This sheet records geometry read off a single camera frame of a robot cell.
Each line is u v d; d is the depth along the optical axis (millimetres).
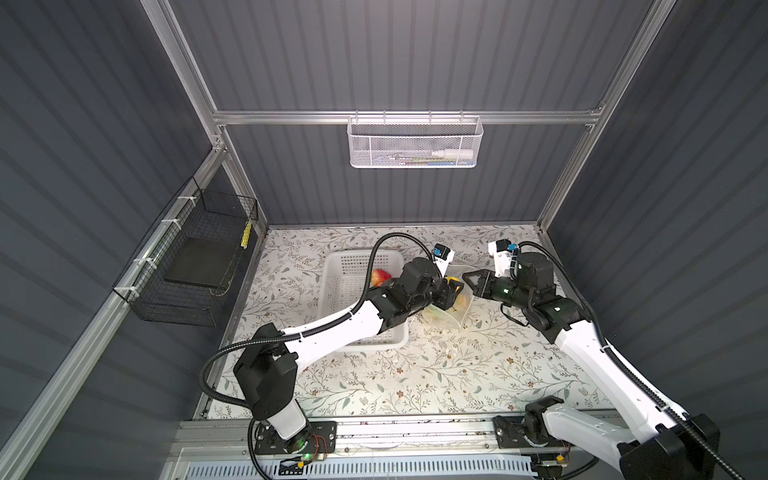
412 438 750
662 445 371
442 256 658
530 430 670
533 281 560
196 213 804
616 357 456
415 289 590
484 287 654
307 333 465
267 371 429
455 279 747
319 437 724
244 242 814
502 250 680
